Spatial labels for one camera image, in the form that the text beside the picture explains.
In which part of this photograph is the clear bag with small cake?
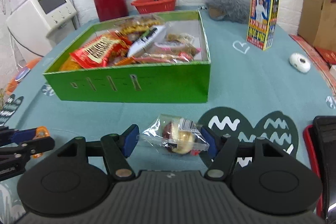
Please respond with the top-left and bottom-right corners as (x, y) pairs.
(139, 114), (210, 156)

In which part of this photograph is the yellow egg pie snack bag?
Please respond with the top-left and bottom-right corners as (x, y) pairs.
(59, 57), (82, 72)

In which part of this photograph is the red gold snack bag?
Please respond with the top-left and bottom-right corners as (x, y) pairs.
(70, 31), (133, 69)

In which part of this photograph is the clear cookie snack bag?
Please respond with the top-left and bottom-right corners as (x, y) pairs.
(131, 42), (201, 64)

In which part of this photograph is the white cartoon snack bag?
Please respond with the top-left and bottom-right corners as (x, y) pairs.
(127, 25), (167, 57)

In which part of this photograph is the popcorn snack bag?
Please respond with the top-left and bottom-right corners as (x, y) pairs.
(117, 15), (165, 35)

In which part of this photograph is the black red tablet case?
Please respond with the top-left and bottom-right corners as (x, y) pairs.
(303, 116), (335, 223)

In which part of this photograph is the green cardboard box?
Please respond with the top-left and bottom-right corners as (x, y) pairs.
(43, 10), (211, 103)

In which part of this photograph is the white machine with screen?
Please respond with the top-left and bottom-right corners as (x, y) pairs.
(6, 0), (77, 62)

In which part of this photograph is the small white round device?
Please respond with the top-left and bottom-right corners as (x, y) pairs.
(289, 53), (311, 73)

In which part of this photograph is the plaid red cloth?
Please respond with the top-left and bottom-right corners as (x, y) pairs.
(290, 34), (335, 97)

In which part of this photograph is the yellow juice carton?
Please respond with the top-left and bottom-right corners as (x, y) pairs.
(247, 0), (279, 51)

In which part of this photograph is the red plastic basket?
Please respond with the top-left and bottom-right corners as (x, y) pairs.
(131, 0), (177, 14)

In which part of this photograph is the brown cardboard box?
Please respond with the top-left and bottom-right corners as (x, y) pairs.
(297, 0), (336, 52)

